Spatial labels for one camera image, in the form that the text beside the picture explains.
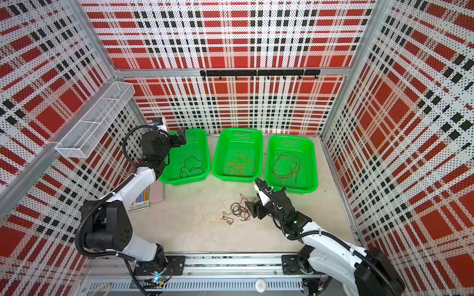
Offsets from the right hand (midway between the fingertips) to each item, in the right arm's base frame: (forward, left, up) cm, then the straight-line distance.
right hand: (254, 199), depth 81 cm
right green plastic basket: (+40, -31, -11) cm, 52 cm away
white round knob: (-31, -2, -10) cm, 32 cm away
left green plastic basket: (+40, +35, -10) cm, 54 cm away
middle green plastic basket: (+36, +9, -14) cm, 40 cm away
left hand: (+28, +36, +18) cm, 48 cm away
